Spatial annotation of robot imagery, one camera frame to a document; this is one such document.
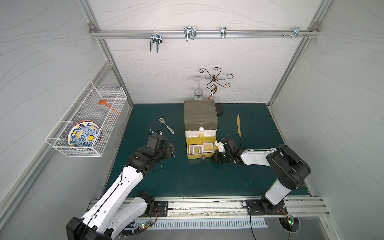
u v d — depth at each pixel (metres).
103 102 0.78
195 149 0.93
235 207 0.75
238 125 1.08
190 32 0.77
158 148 0.57
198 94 0.97
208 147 0.95
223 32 0.78
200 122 0.84
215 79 0.93
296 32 0.77
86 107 0.70
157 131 0.69
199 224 0.70
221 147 0.85
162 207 0.74
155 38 0.78
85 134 0.62
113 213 0.42
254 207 0.74
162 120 1.09
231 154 0.73
